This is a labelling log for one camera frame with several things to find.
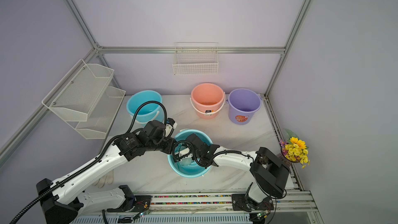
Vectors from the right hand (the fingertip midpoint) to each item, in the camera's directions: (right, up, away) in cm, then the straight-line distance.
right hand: (191, 141), depth 86 cm
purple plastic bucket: (+32, +21, +10) cm, 40 cm away
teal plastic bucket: (+3, -13, -7) cm, 15 cm away
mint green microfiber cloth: (-1, -9, -6) cm, 11 cm away
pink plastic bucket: (+10, +24, +10) cm, 28 cm away
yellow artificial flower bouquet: (+46, +1, -21) cm, 50 cm away
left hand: (-6, +1, -13) cm, 15 cm away
